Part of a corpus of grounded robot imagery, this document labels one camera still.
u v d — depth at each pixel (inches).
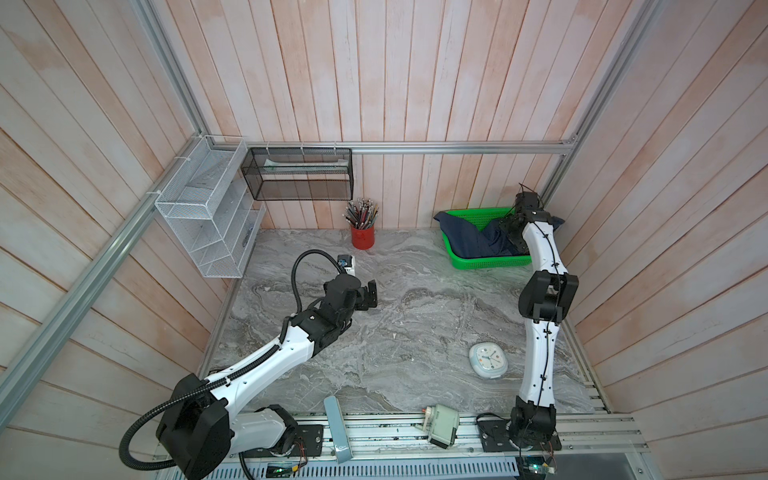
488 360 33.1
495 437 28.8
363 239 42.5
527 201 33.6
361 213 40.9
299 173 39.9
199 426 15.3
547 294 25.9
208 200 30.6
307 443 28.7
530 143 37.2
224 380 16.7
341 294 22.7
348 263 27.1
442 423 28.3
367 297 28.6
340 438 28.1
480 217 46.9
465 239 42.6
